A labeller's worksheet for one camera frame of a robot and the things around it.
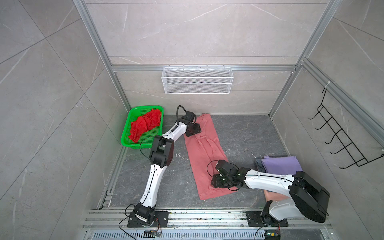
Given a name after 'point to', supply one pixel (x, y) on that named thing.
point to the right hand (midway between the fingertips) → (213, 181)
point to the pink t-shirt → (205, 149)
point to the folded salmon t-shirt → (270, 195)
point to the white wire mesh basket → (197, 80)
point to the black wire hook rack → (340, 134)
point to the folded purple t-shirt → (284, 165)
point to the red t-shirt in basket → (144, 123)
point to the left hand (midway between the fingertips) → (198, 128)
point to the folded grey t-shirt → (260, 166)
